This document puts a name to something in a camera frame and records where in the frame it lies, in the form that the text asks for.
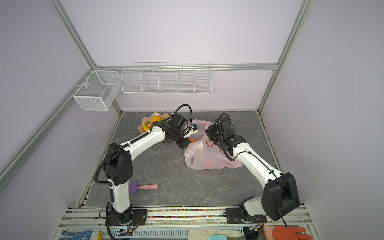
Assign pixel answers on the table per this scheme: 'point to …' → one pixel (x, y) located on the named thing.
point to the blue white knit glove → (81, 235)
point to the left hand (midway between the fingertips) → (188, 143)
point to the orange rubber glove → (273, 232)
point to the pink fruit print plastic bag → (203, 153)
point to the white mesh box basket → (99, 91)
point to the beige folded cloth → (200, 234)
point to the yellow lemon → (156, 118)
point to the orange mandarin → (191, 140)
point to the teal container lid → (217, 237)
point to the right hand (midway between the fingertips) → (204, 129)
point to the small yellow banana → (145, 128)
